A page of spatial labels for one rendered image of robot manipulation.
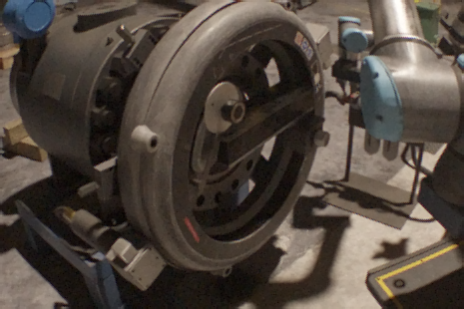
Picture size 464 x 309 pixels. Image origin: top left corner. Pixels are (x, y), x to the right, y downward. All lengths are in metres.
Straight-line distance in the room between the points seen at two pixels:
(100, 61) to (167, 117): 0.40
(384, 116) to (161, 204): 0.50
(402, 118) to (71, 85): 0.92
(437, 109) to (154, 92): 0.55
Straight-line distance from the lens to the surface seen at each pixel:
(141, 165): 0.97
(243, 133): 1.10
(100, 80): 1.26
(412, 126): 0.78
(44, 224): 1.64
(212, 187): 1.32
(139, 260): 1.05
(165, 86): 0.94
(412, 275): 1.26
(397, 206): 2.08
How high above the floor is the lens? 1.16
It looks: 28 degrees down
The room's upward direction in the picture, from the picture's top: 1 degrees counter-clockwise
